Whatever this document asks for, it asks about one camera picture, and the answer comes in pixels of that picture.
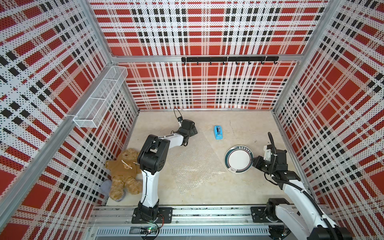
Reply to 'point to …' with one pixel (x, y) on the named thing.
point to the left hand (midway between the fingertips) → (191, 129)
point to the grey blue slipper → (106, 187)
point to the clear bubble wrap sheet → (195, 163)
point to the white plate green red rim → (238, 159)
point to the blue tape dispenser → (218, 131)
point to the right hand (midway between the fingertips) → (253, 159)
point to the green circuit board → (149, 230)
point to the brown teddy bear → (125, 171)
